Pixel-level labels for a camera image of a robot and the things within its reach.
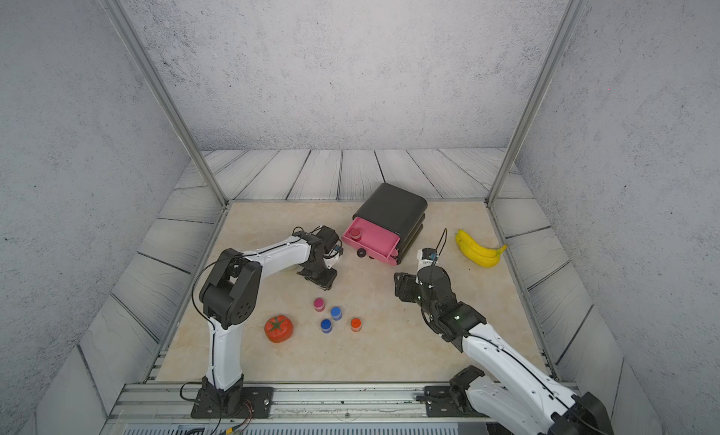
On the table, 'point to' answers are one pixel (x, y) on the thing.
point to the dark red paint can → (355, 234)
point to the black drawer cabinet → (397, 211)
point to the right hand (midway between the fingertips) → (404, 275)
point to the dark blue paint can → (326, 325)
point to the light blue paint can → (337, 313)
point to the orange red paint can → (356, 324)
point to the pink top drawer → (373, 240)
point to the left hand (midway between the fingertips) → (330, 285)
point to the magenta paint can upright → (319, 305)
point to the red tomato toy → (278, 328)
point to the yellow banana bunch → (477, 253)
